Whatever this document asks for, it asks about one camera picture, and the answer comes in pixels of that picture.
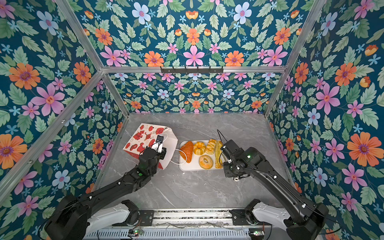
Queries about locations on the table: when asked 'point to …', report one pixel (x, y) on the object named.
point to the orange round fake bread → (205, 162)
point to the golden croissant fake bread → (211, 146)
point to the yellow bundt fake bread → (199, 148)
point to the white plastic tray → (194, 165)
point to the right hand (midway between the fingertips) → (228, 170)
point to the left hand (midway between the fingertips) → (159, 137)
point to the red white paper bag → (146, 135)
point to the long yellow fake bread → (218, 145)
